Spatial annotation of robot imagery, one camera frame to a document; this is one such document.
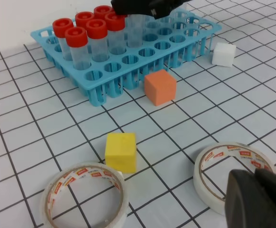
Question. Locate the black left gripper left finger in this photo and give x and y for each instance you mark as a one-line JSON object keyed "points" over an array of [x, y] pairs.
{"points": [[246, 203]]}

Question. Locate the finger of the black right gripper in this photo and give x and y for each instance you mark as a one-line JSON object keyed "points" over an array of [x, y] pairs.
{"points": [[162, 8], [129, 7]]}

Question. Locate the red-capped test tube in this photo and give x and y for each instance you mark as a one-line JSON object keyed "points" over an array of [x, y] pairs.
{"points": [[135, 30]]}

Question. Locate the red-capped tube row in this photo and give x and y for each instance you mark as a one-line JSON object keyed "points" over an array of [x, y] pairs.
{"points": [[116, 38], [59, 27], [82, 18], [97, 33], [77, 40], [102, 11]]}

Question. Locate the blue test tube rack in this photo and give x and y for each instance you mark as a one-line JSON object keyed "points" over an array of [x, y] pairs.
{"points": [[167, 43]]}

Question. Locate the right white tape roll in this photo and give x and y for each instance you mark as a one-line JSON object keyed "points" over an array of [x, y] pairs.
{"points": [[220, 151]]}

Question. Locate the white tape roll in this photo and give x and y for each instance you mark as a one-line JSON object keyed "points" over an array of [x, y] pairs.
{"points": [[90, 195], [220, 151]]}

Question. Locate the orange foam cube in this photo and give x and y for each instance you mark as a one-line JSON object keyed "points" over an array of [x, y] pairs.
{"points": [[160, 87]]}

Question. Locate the white foam cube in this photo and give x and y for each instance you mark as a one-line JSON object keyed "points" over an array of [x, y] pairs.
{"points": [[224, 54]]}

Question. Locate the yellow foam cube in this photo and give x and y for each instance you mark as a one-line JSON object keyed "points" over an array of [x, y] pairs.
{"points": [[121, 152]]}

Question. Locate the left white tape roll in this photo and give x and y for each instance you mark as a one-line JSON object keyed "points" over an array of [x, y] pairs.
{"points": [[90, 195]]}

